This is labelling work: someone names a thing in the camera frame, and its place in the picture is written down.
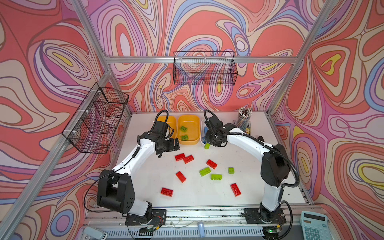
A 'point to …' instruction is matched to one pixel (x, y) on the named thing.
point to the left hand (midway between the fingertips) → (174, 146)
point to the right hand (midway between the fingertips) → (208, 142)
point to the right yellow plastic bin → (192, 122)
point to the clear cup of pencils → (244, 121)
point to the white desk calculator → (315, 226)
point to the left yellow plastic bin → (172, 123)
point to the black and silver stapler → (261, 138)
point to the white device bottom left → (89, 232)
